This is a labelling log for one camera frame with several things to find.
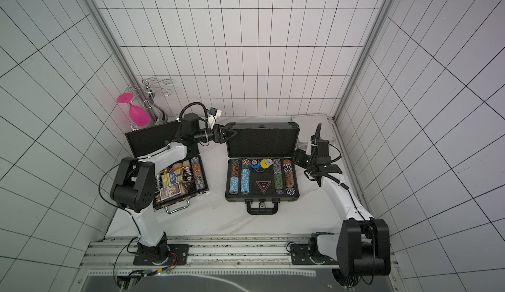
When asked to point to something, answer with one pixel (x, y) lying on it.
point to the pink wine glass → (141, 118)
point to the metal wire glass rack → (149, 87)
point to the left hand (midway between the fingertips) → (233, 133)
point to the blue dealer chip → (256, 166)
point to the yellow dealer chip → (263, 164)
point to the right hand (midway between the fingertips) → (297, 151)
